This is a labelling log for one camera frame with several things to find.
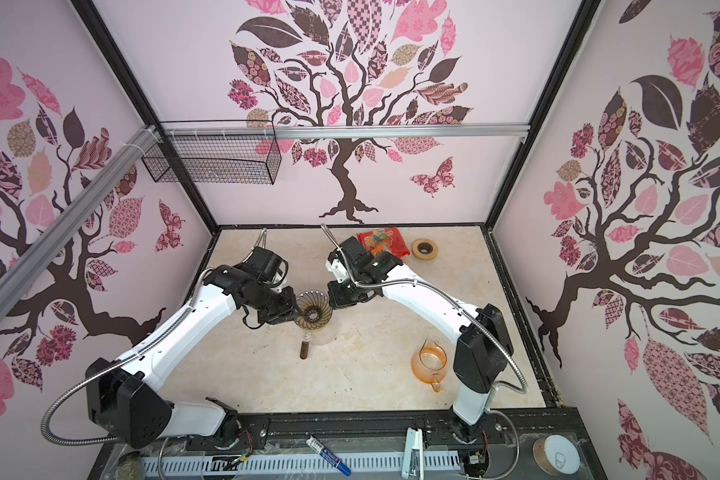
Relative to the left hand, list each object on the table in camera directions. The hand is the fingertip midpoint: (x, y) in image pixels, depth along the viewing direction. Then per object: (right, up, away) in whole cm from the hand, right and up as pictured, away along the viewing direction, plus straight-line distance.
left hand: (298, 319), depth 77 cm
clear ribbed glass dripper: (+3, +1, +6) cm, 7 cm away
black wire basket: (-44, +57, +45) cm, 85 cm away
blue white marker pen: (+6, -30, -6) cm, 31 cm away
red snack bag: (+23, +22, +33) cm, 46 cm away
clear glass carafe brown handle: (+4, -8, +12) cm, 15 cm away
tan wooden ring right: (+39, +16, +29) cm, 51 cm away
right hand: (+8, +5, +1) cm, 10 cm away
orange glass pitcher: (+37, -15, +9) cm, 41 cm away
